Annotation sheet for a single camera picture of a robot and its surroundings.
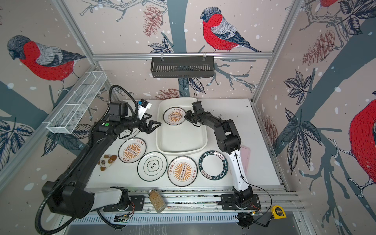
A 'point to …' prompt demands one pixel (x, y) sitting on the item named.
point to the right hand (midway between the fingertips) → (184, 117)
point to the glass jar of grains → (156, 200)
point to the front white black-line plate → (152, 166)
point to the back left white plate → (124, 135)
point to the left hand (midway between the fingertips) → (154, 119)
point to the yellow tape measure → (278, 212)
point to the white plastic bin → (185, 138)
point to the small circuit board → (121, 218)
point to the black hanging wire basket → (182, 67)
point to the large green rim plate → (213, 165)
